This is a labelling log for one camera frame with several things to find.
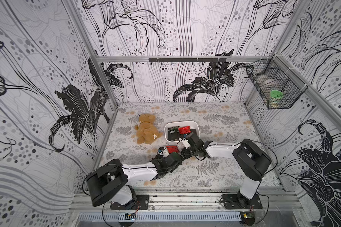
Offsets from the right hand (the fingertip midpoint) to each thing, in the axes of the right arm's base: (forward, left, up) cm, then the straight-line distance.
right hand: (182, 151), depth 93 cm
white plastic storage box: (+19, -8, +5) cm, 21 cm away
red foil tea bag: (+14, -2, +5) cm, 15 cm away
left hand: (-8, 0, +3) cm, 8 cm away
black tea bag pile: (+12, +6, +3) cm, 14 cm away
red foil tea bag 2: (-2, +7, +8) cm, 11 cm away
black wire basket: (+31, -62, +29) cm, 75 cm away
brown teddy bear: (+8, +23, +13) cm, 27 cm away
